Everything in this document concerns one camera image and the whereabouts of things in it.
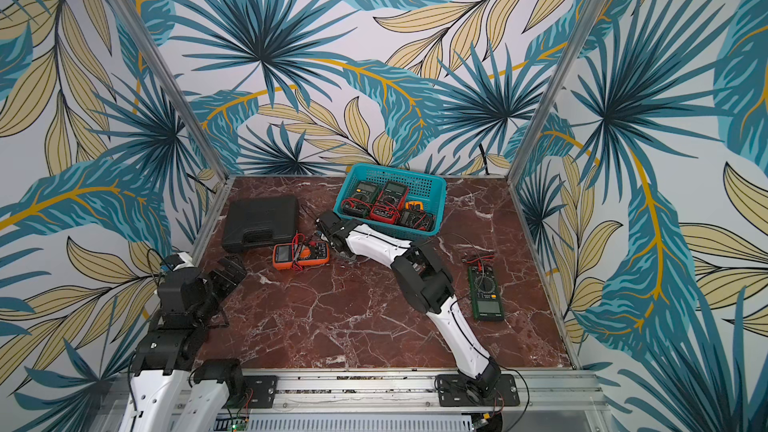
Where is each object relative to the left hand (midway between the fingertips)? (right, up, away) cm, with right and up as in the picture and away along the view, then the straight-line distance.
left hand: (231, 271), depth 74 cm
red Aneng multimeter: (+40, +17, +26) cm, 50 cm away
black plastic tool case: (-7, +11, +25) cm, 28 cm away
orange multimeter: (+11, +1, +18) cm, 21 cm away
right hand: (+29, +7, +25) cm, 39 cm away
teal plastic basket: (+47, +10, +23) cm, 53 cm away
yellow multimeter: (+48, +17, +30) cm, 59 cm away
